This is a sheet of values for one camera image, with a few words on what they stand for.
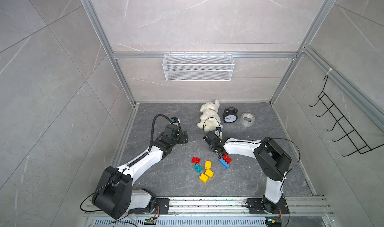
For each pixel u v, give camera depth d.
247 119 1.10
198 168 0.86
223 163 0.86
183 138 0.78
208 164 0.86
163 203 0.74
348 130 0.65
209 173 0.82
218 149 0.69
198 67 1.01
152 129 0.62
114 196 0.41
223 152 0.68
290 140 0.52
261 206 0.73
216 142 0.73
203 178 0.80
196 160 0.88
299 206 0.76
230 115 1.01
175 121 0.76
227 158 0.88
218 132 0.84
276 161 0.49
